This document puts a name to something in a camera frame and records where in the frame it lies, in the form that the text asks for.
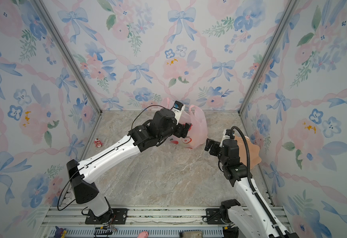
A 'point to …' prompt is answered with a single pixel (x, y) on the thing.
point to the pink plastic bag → (197, 134)
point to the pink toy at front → (143, 234)
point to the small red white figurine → (97, 142)
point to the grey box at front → (192, 234)
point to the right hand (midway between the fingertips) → (214, 140)
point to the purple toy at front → (58, 232)
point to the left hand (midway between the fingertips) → (185, 119)
